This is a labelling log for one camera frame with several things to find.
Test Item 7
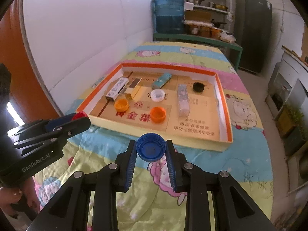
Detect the yellow-orange bottle cap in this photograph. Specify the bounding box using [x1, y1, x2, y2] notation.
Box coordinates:
[114, 99, 129, 113]

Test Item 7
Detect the colourful cartoon quilt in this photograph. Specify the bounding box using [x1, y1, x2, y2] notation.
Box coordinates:
[34, 42, 273, 230]

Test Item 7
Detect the dark green refrigerator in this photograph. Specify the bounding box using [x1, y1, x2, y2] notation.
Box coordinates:
[234, 0, 273, 74]

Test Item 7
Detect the black bottle cap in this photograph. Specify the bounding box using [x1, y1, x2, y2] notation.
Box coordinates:
[193, 82, 205, 93]

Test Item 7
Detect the floral clear-end long box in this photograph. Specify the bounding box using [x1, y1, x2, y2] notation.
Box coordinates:
[177, 84, 190, 117]

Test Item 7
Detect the white cartoon long box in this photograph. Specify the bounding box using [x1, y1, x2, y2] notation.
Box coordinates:
[105, 77, 129, 101]

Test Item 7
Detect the red bottle cap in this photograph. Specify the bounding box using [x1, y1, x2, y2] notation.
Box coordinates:
[72, 111, 88, 121]

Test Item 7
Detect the white cabinet counter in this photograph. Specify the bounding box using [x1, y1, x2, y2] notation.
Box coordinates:
[265, 46, 307, 120]

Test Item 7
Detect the gold brown small box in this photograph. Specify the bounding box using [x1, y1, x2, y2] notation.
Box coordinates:
[124, 78, 142, 100]

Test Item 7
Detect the kitchen shelf rack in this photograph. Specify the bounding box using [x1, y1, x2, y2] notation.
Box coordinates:
[172, 0, 233, 38]

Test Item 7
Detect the person's left hand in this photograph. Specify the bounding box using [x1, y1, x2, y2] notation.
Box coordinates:
[1, 177, 40, 216]

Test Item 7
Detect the white bottle cap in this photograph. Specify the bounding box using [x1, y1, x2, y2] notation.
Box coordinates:
[150, 89, 166, 102]

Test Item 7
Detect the blue bottle cap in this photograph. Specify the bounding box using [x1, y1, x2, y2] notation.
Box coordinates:
[136, 133, 167, 162]

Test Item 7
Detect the orange-rimmed cardboard tray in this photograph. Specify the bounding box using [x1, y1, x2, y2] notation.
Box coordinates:
[77, 63, 233, 152]

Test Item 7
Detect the potted green plant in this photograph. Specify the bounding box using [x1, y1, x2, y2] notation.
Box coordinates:
[276, 105, 307, 157]

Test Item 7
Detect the teal patterned box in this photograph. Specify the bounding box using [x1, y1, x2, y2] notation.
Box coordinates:
[151, 73, 172, 90]

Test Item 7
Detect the blue water jug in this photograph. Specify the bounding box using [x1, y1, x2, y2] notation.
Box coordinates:
[153, 0, 185, 34]

